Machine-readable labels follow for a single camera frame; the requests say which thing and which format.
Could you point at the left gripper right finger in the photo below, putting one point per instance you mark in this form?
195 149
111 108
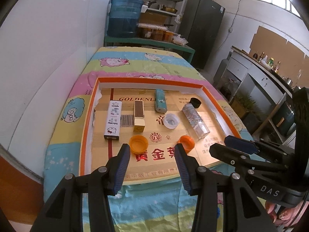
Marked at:
189 169

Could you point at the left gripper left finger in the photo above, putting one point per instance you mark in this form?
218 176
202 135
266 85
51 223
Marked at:
117 167

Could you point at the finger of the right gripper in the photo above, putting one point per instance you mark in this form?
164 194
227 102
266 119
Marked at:
238 159
239 143

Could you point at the yellow-orange bottle cap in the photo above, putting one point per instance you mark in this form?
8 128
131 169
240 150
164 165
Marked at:
138 144

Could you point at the white cartoon long box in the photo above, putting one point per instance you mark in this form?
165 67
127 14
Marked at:
113 120

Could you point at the floral clear-end long box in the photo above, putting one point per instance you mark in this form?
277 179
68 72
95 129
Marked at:
195 121

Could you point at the gold brown small box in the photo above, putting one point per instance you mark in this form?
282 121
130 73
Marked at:
139 122

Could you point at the white bottle cap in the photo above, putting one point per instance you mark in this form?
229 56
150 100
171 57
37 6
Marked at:
171 121

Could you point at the black bottle cap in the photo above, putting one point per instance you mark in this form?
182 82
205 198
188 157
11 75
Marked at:
196 103

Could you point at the teal patterned box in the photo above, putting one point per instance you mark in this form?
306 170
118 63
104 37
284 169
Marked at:
160 101

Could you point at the colourful cartoon quilt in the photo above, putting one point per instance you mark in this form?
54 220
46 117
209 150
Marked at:
155 206

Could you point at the potted green plant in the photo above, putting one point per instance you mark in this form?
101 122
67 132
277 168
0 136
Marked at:
243 104

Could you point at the white cabinet counter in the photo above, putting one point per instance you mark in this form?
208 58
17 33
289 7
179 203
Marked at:
239 73

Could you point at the orange-rimmed cardboard tray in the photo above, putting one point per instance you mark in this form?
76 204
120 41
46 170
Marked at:
158 162

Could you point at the green metal table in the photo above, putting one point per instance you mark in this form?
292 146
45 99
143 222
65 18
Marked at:
155 43

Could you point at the dark green refrigerator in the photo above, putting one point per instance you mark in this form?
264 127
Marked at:
199 26

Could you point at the blue water jug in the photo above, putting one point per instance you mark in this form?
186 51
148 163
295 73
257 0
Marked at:
124 18

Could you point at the kitchen shelf rack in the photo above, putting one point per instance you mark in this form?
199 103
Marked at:
159 2

